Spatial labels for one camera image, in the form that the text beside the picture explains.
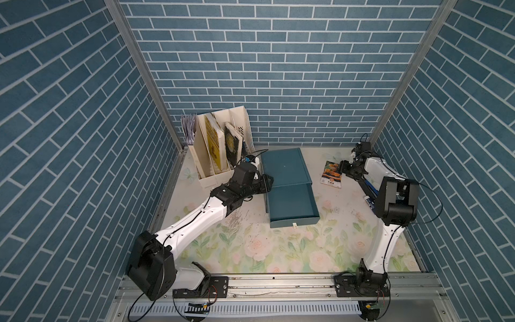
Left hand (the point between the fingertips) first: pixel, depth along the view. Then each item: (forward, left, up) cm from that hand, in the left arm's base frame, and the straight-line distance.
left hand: (275, 181), depth 79 cm
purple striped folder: (+25, +38, +8) cm, 47 cm away
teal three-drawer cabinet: (-5, -7, -5) cm, 10 cm away
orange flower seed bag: (+20, -33, -20) cm, 43 cm away
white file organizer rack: (+11, +31, -14) cm, 36 cm away
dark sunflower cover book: (+27, +20, -6) cm, 34 cm away
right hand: (+17, -38, -16) cm, 44 cm away
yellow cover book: (+23, +27, -1) cm, 35 cm away
